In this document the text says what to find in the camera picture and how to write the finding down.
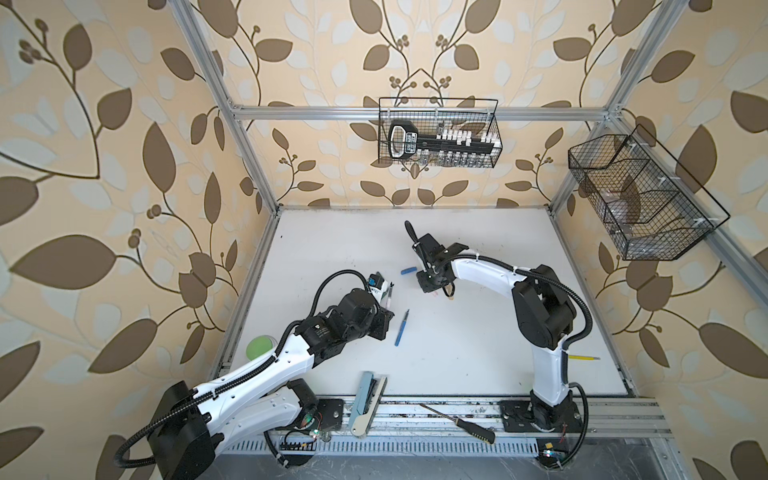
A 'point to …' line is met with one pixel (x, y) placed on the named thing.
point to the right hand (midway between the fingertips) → (430, 284)
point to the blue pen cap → (407, 270)
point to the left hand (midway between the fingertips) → (394, 313)
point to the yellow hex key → (582, 358)
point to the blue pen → (401, 329)
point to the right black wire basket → (652, 209)
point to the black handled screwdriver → (480, 432)
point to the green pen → (389, 294)
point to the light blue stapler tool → (366, 406)
